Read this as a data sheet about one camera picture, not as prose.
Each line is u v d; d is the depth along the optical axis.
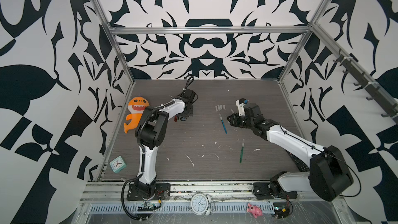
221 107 1.05
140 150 0.56
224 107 1.05
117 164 0.81
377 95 0.55
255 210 0.68
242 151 0.87
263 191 0.74
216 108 1.04
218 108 1.05
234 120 0.76
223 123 0.99
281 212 0.71
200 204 0.68
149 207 0.72
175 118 0.99
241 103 0.78
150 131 0.55
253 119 0.65
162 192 0.73
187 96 0.83
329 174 0.42
